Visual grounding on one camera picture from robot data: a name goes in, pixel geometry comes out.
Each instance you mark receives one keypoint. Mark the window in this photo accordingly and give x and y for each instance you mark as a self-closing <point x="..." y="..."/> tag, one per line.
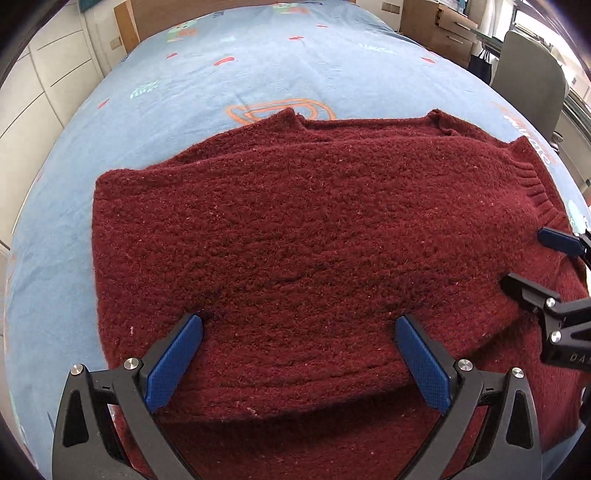
<point x="554" y="32"/>

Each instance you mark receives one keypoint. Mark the wall socket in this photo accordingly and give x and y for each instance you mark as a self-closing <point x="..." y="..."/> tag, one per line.
<point x="116" y="44"/>
<point x="390" y="7"/>

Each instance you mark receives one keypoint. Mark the blue cartoon printed bed sheet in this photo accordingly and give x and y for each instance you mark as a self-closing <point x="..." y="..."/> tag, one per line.
<point x="258" y="74"/>

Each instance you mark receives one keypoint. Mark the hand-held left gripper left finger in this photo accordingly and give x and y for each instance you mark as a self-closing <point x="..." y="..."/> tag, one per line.
<point x="173" y="364"/>

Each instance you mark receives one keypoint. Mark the wooden bed headboard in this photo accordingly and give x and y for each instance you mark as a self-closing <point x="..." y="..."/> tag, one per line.
<point x="131" y="21"/>

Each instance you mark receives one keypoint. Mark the black bag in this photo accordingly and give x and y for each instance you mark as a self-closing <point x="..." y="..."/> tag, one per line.
<point x="480" y="67"/>

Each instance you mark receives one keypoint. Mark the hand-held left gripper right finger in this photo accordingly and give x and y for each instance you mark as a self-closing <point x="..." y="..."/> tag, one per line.
<point x="425" y="364"/>

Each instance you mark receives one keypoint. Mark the dark red knitted sweater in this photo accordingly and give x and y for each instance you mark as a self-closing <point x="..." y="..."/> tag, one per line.
<point x="300" y="230"/>

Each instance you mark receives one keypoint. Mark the white wardrobe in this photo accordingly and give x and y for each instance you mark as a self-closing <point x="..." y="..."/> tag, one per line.
<point x="41" y="69"/>

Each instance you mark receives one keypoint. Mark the grey office chair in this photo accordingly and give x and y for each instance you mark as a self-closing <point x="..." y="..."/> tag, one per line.
<point x="531" y="83"/>

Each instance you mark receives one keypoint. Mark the wooden desk with drawers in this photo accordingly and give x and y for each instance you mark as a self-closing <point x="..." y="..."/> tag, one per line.
<point x="438" y="32"/>

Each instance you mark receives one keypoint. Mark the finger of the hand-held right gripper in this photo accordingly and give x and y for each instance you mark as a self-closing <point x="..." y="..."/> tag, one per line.
<point x="526" y="290"/>
<point x="558" y="240"/>

